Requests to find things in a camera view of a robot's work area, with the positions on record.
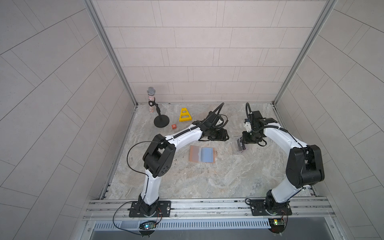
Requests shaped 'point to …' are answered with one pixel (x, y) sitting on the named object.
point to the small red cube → (174, 126)
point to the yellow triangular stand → (184, 119)
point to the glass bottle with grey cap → (151, 91)
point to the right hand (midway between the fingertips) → (244, 140)
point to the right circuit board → (276, 225)
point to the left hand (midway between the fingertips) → (230, 136)
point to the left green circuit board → (147, 228)
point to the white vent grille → (212, 223)
